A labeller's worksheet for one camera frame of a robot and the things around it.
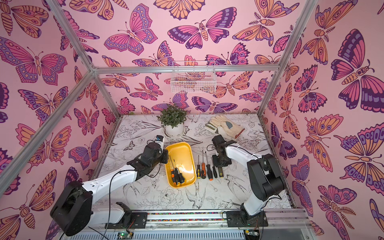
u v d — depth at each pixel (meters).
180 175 0.85
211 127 1.12
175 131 1.08
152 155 0.66
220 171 0.88
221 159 0.77
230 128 1.10
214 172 0.90
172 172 0.87
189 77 0.99
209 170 0.89
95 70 0.92
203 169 0.90
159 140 0.76
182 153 0.91
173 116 0.92
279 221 0.73
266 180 0.46
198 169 0.89
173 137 1.06
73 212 0.41
